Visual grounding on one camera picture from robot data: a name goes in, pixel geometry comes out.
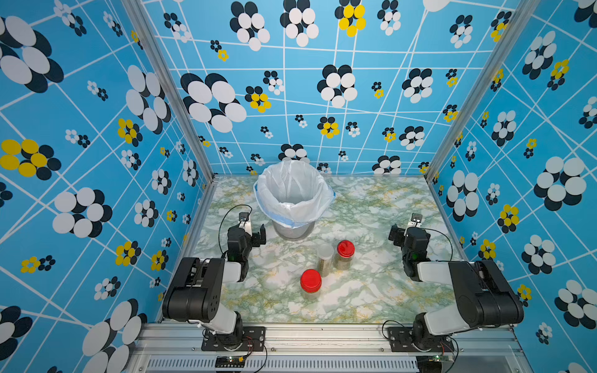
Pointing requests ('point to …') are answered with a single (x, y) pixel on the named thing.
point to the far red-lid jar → (343, 258)
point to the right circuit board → (432, 361)
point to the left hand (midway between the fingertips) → (253, 223)
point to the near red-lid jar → (310, 284)
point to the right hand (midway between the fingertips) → (412, 227)
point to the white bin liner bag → (294, 193)
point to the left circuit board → (229, 361)
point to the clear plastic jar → (325, 252)
